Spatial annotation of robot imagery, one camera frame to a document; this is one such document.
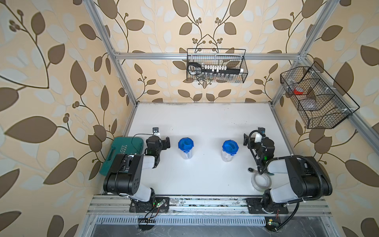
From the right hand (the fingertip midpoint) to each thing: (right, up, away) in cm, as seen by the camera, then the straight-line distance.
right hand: (252, 134), depth 93 cm
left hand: (-61, -1, +2) cm, 61 cm away
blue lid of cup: (-17, -5, -12) cm, 21 cm away
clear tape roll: (+1, -25, -11) cm, 28 cm away
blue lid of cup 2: (-42, -4, -10) cm, 43 cm away
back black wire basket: (-17, +34, -6) cm, 39 cm away
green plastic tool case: (-82, -7, -1) cm, 83 cm away
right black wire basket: (+27, +18, -19) cm, 38 cm away
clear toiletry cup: (-42, -12, -6) cm, 44 cm away
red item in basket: (+21, +25, -11) cm, 34 cm away
